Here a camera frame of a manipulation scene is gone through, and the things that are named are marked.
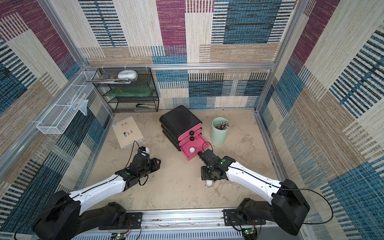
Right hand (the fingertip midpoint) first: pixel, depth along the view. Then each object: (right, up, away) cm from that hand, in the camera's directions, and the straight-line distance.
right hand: (205, 173), depth 83 cm
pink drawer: (-8, +22, +6) cm, 24 cm away
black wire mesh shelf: (-52, +51, +24) cm, 77 cm away
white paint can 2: (+2, -5, 0) cm, 6 cm away
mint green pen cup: (+10, +19, +15) cm, 26 cm away
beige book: (-53, +21, +26) cm, 63 cm away
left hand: (-26, +5, +5) cm, 27 cm away
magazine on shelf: (-55, +54, +9) cm, 78 cm away
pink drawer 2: (-3, +14, +15) cm, 21 cm away
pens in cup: (+11, +26, +6) cm, 29 cm away
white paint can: (-7, +11, +11) cm, 17 cm away
